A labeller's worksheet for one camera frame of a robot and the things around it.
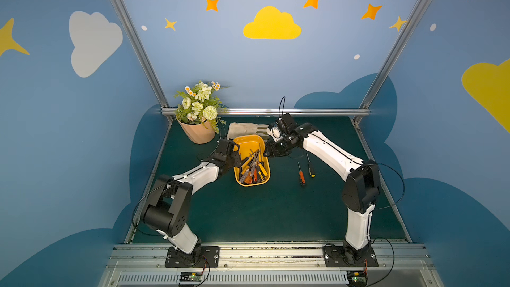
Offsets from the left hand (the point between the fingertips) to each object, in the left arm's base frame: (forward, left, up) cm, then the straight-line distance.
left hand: (237, 154), depth 95 cm
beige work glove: (+23, +3, -8) cm, 24 cm away
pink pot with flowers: (+10, +17, +18) cm, 26 cm away
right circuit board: (-47, -49, -11) cm, 69 cm away
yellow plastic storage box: (-6, -9, -4) cm, 12 cm away
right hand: (-3, -15, +7) cm, 17 cm away
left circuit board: (-49, +14, -10) cm, 52 cm away
